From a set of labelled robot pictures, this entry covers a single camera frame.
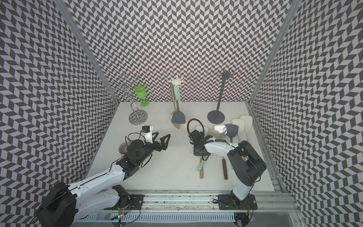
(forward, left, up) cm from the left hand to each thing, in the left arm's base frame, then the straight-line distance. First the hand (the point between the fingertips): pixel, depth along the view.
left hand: (164, 135), depth 79 cm
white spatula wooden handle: (+19, -52, -14) cm, 57 cm away
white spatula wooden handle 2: (+18, -57, -16) cm, 62 cm away
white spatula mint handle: (-11, -22, -6) cm, 26 cm away
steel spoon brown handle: (-14, -35, -16) cm, 41 cm away
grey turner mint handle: (+16, -7, -3) cm, 17 cm away
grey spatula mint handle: (+12, -44, -13) cm, 47 cm away
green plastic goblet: (+41, +23, -2) cm, 47 cm away
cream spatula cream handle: (+19, -5, +6) cm, 20 cm away
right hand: (-3, -21, -19) cm, 29 cm away
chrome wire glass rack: (+27, +26, -17) cm, 41 cm away
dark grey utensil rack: (+26, -35, -16) cm, 46 cm away
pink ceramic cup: (-3, +26, -9) cm, 27 cm away
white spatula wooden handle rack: (-15, -21, -15) cm, 30 cm away
